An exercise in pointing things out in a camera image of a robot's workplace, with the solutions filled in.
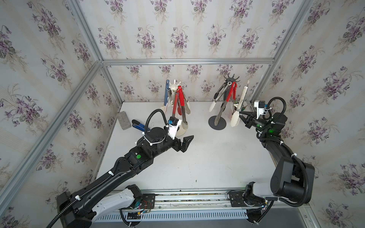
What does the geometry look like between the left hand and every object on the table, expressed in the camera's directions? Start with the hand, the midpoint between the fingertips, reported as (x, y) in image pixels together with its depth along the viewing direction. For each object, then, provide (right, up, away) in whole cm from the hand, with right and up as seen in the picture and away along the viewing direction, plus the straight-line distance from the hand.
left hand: (186, 132), depth 67 cm
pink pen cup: (+29, +11, +24) cm, 39 cm away
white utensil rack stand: (-2, -1, +22) cm, 22 cm away
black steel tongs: (+20, +22, +25) cm, 39 cm away
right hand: (+30, +9, +11) cm, 33 cm away
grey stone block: (-46, +4, +38) cm, 60 cm away
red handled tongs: (-2, +17, +9) cm, 20 cm away
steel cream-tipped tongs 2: (+26, +6, +8) cm, 28 cm away
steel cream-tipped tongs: (+1, +14, +23) cm, 27 cm away
